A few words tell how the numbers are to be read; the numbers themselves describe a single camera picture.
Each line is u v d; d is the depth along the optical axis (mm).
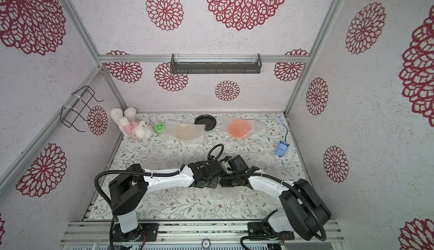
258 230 739
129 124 978
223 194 816
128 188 492
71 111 742
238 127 1095
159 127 1064
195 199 834
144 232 730
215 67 883
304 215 421
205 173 650
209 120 1165
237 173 681
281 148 944
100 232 747
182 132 1072
